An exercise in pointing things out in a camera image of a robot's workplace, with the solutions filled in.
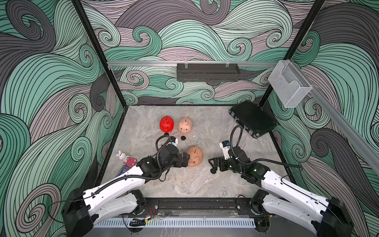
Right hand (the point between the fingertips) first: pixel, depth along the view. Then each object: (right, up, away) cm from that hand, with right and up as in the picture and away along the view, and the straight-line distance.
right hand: (213, 160), depth 79 cm
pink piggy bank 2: (-9, +3, +4) cm, 11 cm away
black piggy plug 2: (+1, -8, +6) cm, 10 cm away
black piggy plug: (-17, +9, +22) cm, 29 cm away
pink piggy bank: (-16, +18, +18) cm, 30 cm away
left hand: (-17, +4, -3) cm, 18 cm away
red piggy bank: (-29, +19, +19) cm, 39 cm away
